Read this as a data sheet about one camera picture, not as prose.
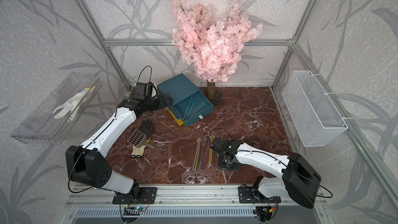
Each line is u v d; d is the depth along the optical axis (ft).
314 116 1.97
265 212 2.39
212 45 2.07
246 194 2.41
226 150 1.98
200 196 2.47
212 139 3.07
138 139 2.92
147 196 2.41
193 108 2.93
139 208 2.31
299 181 1.34
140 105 1.92
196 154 2.84
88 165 1.36
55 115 2.14
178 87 3.00
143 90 2.07
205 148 2.92
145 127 3.16
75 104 2.10
